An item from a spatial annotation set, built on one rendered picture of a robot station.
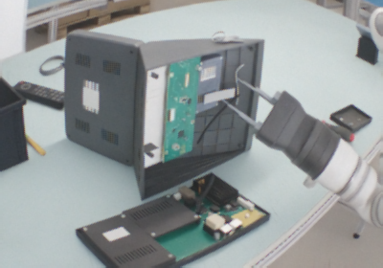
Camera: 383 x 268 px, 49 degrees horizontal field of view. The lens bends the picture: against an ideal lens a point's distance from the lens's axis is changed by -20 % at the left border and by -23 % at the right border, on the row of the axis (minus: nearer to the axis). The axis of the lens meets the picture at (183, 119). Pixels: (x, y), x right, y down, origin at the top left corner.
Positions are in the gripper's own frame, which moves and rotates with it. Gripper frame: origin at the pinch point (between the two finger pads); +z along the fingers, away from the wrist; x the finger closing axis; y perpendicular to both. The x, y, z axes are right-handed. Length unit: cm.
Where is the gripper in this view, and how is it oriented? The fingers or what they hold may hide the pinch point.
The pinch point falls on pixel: (230, 89)
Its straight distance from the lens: 71.8
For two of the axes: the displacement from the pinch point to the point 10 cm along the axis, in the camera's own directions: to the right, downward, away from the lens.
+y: -0.2, -1.4, -9.9
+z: -8.2, -5.6, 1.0
